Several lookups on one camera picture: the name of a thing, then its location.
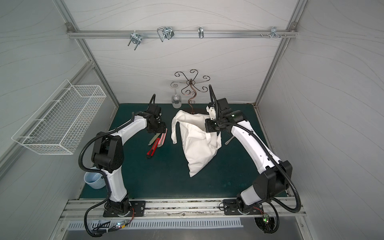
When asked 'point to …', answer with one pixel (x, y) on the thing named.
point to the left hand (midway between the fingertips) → (162, 130)
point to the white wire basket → (58, 125)
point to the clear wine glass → (176, 99)
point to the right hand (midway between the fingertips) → (207, 125)
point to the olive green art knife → (154, 138)
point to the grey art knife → (229, 140)
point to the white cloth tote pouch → (198, 145)
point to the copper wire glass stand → (187, 89)
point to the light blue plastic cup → (95, 179)
